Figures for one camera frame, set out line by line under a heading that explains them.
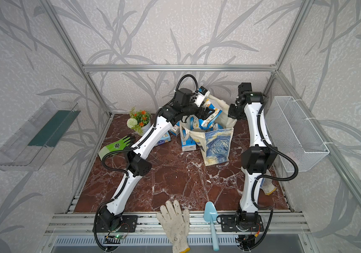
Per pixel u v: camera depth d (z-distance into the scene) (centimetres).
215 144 83
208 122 85
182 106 67
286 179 49
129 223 74
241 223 67
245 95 62
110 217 63
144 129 100
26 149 64
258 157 53
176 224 72
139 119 99
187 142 96
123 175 64
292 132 64
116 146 100
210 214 75
